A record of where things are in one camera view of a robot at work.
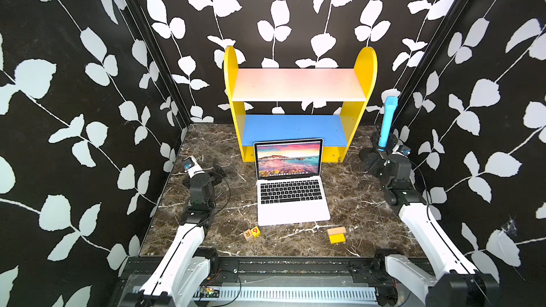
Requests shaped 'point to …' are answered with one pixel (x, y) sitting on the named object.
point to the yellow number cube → (256, 232)
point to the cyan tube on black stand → (384, 140)
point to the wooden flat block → (337, 230)
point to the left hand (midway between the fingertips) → (207, 161)
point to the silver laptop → (289, 182)
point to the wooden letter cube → (247, 234)
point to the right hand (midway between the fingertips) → (374, 154)
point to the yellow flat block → (337, 238)
